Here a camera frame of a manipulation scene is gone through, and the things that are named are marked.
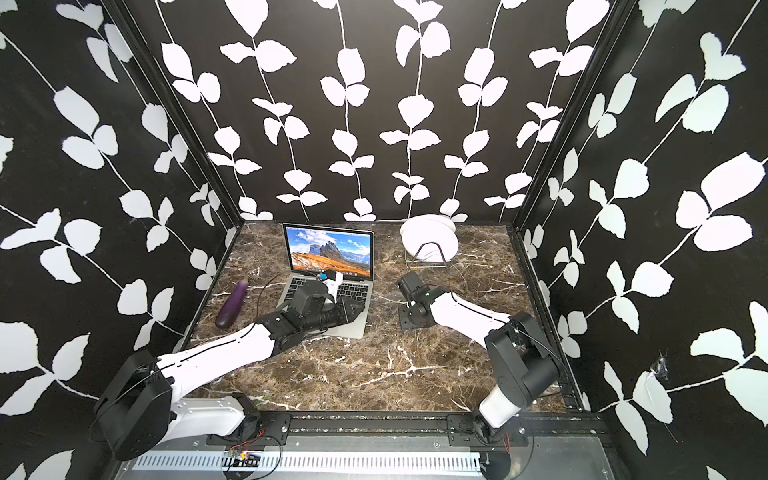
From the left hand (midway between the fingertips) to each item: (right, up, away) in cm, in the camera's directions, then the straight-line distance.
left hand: (366, 303), depth 80 cm
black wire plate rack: (+15, +9, +25) cm, 31 cm away
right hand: (+11, -5, +11) cm, 16 cm away
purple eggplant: (-45, -3, +14) cm, 47 cm away
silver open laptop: (-19, +14, +18) cm, 30 cm away
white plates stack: (+19, +18, +15) cm, 31 cm away
